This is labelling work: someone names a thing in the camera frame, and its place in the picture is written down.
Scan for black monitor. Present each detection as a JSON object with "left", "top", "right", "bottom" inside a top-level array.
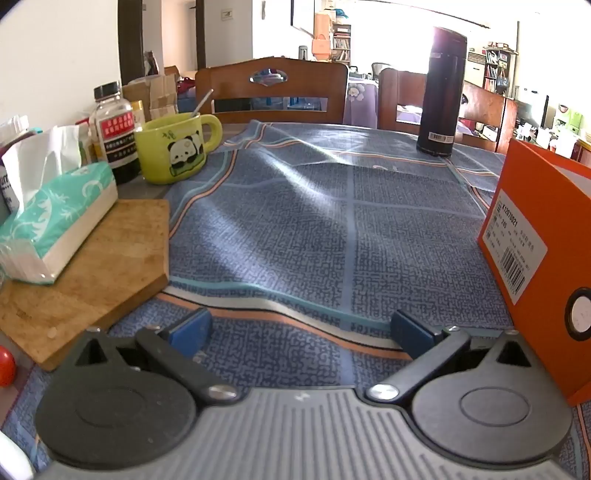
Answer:
[{"left": 515, "top": 95, "right": 550, "bottom": 134}]

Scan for stacked cardboard boxes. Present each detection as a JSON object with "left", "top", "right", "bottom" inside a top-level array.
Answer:
[{"left": 122, "top": 66, "right": 181, "bottom": 123}]

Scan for black capped clear bottle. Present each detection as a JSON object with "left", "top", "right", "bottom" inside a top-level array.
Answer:
[{"left": 89, "top": 82, "right": 141, "bottom": 185}]

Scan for wooden cutting board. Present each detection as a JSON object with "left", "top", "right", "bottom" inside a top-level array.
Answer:
[{"left": 0, "top": 198, "right": 171, "bottom": 372}]

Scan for blue patterned tablecloth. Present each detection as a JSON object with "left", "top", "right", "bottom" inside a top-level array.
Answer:
[{"left": 0, "top": 119, "right": 591, "bottom": 480}]

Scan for metal spoon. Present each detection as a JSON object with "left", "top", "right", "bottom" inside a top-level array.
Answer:
[{"left": 189, "top": 89, "right": 214, "bottom": 117}]

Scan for red tomato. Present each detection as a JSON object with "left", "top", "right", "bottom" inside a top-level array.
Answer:
[{"left": 0, "top": 345, "right": 18, "bottom": 387}]

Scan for tall bookshelf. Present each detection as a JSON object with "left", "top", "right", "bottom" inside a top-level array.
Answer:
[{"left": 482, "top": 44, "right": 518, "bottom": 95}]

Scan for green panda mug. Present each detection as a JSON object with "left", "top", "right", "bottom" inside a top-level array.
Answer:
[{"left": 134, "top": 113, "right": 223, "bottom": 185}]

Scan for white standing air conditioner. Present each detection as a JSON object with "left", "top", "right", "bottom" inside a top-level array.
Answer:
[{"left": 464, "top": 51, "right": 486, "bottom": 85}]

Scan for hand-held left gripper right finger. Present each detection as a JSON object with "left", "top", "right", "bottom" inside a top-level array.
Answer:
[{"left": 367, "top": 309, "right": 536, "bottom": 404}]

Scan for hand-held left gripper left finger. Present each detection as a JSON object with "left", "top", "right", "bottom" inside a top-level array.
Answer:
[{"left": 69, "top": 307, "right": 241, "bottom": 408}]

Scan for dark thermos bottle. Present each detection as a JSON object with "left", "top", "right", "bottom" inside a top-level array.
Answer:
[{"left": 416, "top": 27, "right": 468, "bottom": 158}]

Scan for orange cardboard box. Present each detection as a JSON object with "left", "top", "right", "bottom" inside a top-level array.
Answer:
[{"left": 477, "top": 138, "right": 591, "bottom": 407}]

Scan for wooden chair with oval cutout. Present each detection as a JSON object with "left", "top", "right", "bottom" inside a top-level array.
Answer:
[
  {"left": 195, "top": 58, "right": 349, "bottom": 125},
  {"left": 379, "top": 68, "right": 519, "bottom": 153}
]

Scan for small bookshelf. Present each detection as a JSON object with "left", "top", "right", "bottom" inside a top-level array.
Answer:
[{"left": 331, "top": 24, "right": 352, "bottom": 63}]

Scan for teal tissue pack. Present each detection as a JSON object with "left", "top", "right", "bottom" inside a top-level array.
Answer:
[{"left": 0, "top": 124, "right": 119, "bottom": 284}]

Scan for purple flowered cloth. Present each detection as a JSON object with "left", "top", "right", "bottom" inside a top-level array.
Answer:
[{"left": 346, "top": 76, "right": 380, "bottom": 130}]

